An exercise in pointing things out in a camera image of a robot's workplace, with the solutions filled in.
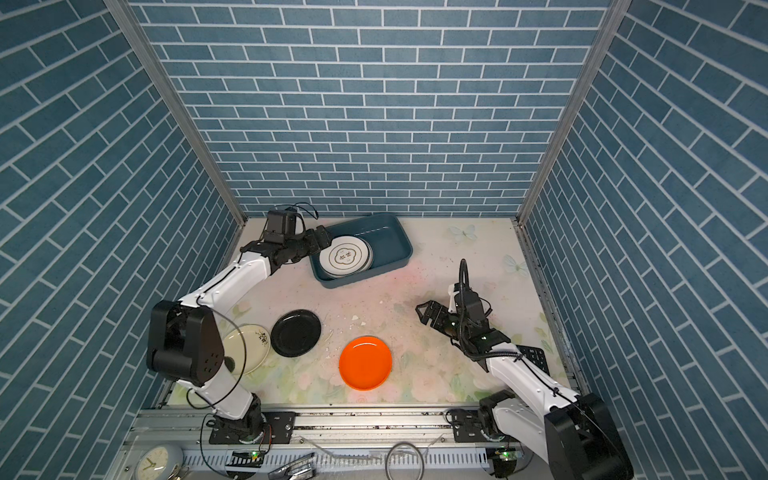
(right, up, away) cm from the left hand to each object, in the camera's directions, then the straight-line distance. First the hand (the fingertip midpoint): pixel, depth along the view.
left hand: (324, 239), depth 90 cm
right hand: (+30, -20, -5) cm, 37 cm away
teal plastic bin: (+19, -1, +22) cm, 29 cm away
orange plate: (+13, -35, -7) cm, 38 cm away
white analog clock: (-31, -50, -25) cm, 64 cm away
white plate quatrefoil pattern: (+4, -6, +14) cm, 16 cm away
